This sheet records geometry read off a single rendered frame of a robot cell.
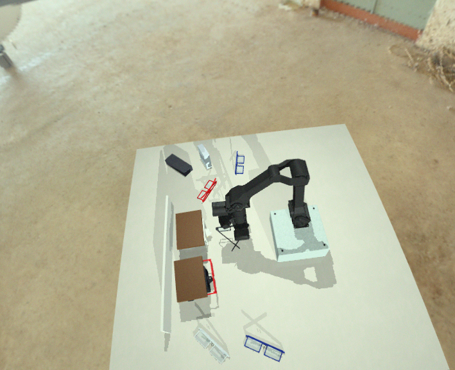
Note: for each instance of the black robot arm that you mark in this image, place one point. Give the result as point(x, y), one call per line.
point(238, 198)

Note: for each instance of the white rectangular panel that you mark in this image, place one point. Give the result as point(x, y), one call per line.
point(166, 296)

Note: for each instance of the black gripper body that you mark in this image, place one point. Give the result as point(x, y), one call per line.
point(241, 234)

